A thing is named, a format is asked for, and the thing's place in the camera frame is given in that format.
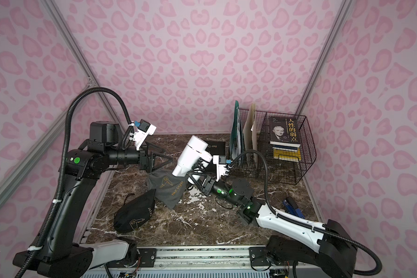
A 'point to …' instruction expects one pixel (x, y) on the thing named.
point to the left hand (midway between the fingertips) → (167, 155)
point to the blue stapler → (292, 207)
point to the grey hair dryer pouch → (169, 188)
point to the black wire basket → (282, 171)
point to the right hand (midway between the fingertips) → (190, 177)
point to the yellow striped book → (288, 153)
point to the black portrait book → (284, 131)
